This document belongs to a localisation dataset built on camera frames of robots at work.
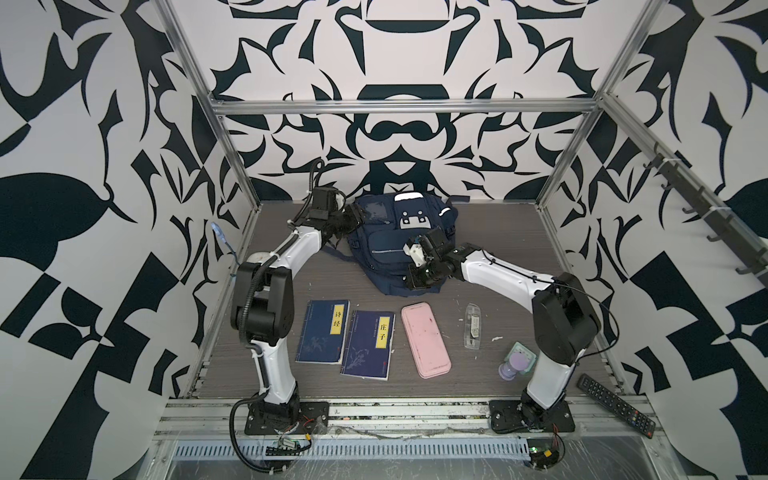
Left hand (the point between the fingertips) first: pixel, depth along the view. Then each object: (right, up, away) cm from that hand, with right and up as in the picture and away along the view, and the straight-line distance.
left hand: (368, 211), depth 93 cm
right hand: (+10, -21, -5) cm, 24 cm away
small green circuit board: (+42, -58, -22) cm, 75 cm away
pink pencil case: (+17, -37, -7) cm, 41 cm away
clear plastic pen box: (+30, -35, -6) cm, 46 cm away
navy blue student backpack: (+6, -3, +16) cm, 18 cm away
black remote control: (+63, -49, -18) cm, 82 cm away
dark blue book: (-13, -35, -6) cm, 38 cm away
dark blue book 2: (0, -38, -7) cm, 39 cm away
